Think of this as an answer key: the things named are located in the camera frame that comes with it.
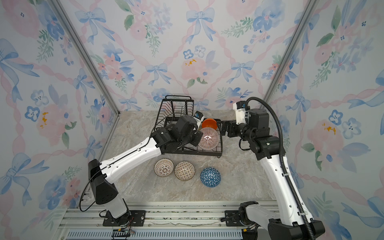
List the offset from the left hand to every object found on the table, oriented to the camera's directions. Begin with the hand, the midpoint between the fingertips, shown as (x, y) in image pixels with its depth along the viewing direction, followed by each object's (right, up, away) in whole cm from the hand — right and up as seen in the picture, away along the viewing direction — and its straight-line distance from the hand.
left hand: (201, 130), depth 73 cm
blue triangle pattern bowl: (+6, -27, +14) cm, 31 cm away
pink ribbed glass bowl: (+5, -4, +3) cm, 7 cm away
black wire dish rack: (-19, +15, +28) cm, 37 cm away
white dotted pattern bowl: (-9, -24, +15) cm, 30 cm away
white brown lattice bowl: (-22, -23, +17) cm, 36 cm away
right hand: (+11, +5, -4) cm, 13 cm away
